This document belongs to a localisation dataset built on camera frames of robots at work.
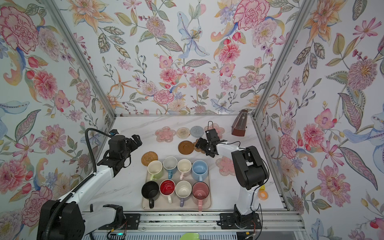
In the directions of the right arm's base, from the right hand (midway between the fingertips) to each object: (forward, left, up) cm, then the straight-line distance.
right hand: (200, 146), depth 100 cm
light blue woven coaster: (+14, +3, -2) cm, 15 cm away
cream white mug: (-16, +9, +2) cm, 19 cm away
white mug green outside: (-18, +27, +1) cm, 32 cm away
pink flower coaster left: (+12, +26, -3) cm, 28 cm away
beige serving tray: (-34, +5, -3) cm, 35 cm away
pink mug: (-28, 0, -1) cm, 28 cm away
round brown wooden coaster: (+1, +10, -3) cm, 11 cm away
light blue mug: (-16, 0, -2) cm, 16 cm away
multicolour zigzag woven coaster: (+13, +13, -2) cm, 18 cm away
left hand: (-6, +37, +15) cm, 40 cm away
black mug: (-30, +27, 0) cm, 40 cm away
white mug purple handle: (-28, +9, -3) cm, 30 cm away
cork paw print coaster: (-1, +2, -2) cm, 3 cm away
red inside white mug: (-28, +18, 0) cm, 33 cm away
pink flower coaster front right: (-11, -16, -4) cm, 20 cm away
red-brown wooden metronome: (+15, -26, +7) cm, 31 cm away
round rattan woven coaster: (-8, +34, -2) cm, 35 cm away
